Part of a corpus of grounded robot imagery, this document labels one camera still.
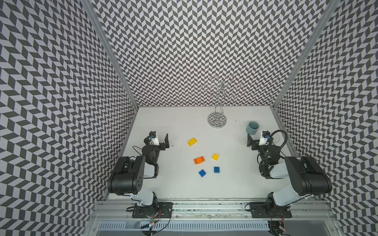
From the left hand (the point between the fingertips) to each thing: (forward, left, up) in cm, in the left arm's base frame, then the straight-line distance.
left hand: (160, 134), depth 91 cm
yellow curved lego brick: (-1, -20, -8) cm, 22 cm away
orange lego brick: (-14, -24, -9) cm, 29 cm away
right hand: (-1, -59, 0) cm, 59 cm away
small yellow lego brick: (-11, -35, -10) cm, 38 cm away
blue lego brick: (-22, -26, -8) cm, 35 cm away
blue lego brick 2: (-20, -34, -8) cm, 40 cm away
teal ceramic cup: (+9, -62, -6) cm, 63 cm away
